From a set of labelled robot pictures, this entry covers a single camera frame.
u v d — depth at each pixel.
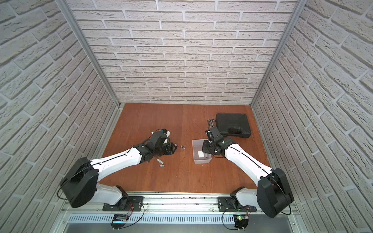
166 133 0.79
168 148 0.75
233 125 1.01
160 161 0.87
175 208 0.74
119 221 0.70
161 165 0.86
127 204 0.67
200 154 0.92
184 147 0.92
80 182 0.42
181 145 0.94
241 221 0.71
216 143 0.63
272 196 0.40
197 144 0.92
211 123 1.07
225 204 0.73
